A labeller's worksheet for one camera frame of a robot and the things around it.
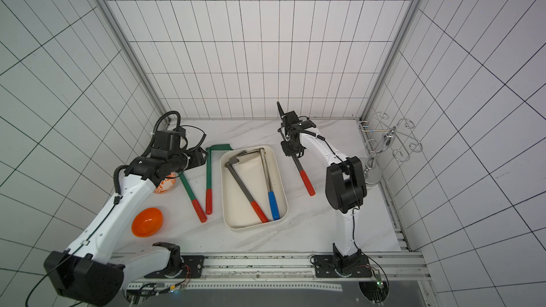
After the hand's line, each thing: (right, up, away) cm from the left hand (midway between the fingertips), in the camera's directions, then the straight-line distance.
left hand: (200, 160), depth 78 cm
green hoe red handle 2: (0, -17, +10) cm, 20 cm away
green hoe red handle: (-4, -20, +7) cm, 22 cm away
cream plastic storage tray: (+13, -23, +8) cm, 27 cm away
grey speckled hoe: (+24, -24, +5) cm, 34 cm away
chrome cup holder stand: (+72, +9, -4) cm, 73 cm away
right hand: (+37, +5, +17) cm, 41 cm away
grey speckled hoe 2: (+42, -13, +5) cm, 45 cm away
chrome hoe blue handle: (+27, -16, +7) cm, 32 cm away
